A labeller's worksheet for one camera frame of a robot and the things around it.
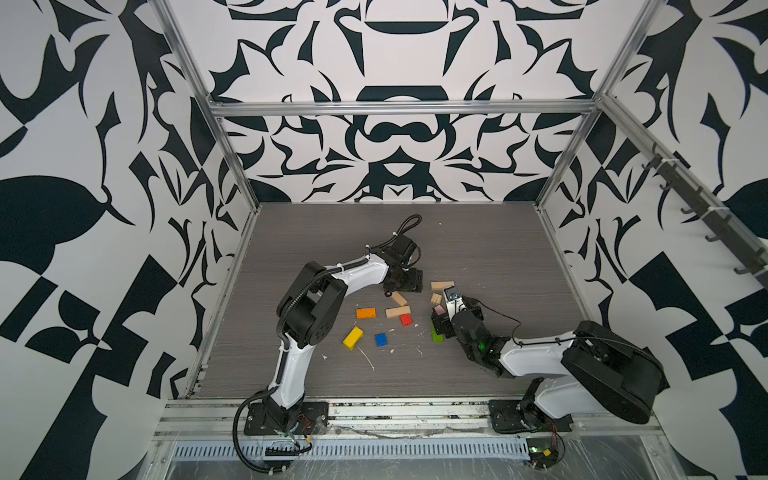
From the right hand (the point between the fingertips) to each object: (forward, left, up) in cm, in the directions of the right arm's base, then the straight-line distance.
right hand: (449, 302), depth 89 cm
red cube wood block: (-2, +13, -6) cm, 14 cm away
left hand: (+8, +9, -1) cm, 12 cm away
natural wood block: (-1, +15, -4) cm, 15 cm away
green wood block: (-9, +5, -3) cm, 11 cm away
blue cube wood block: (-9, +20, -4) cm, 23 cm away
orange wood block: (-1, +25, -4) cm, 25 cm away
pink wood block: (-3, +3, +1) cm, 4 cm away
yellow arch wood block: (-9, +28, -2) cm, 29 cm away
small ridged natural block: (+3, +3, -4) cm, 6 cm away
